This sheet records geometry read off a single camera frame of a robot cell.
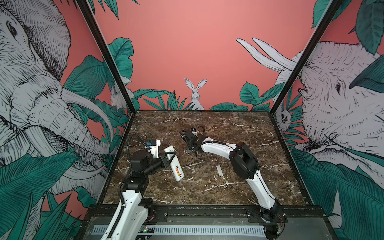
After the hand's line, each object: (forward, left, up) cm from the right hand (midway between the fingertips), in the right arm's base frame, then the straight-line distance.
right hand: (190, 144), depth 98 cm
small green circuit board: (-46, +19, -2) cm, 50 cm away
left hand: (-16, +6, +18) cm, 25 cm away
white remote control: (-20, +6, +14) cm, 26 cm away
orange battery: (-23, +5, +11) cm, 26 cm away
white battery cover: (-17, -18, -2) cm, 25 cm away
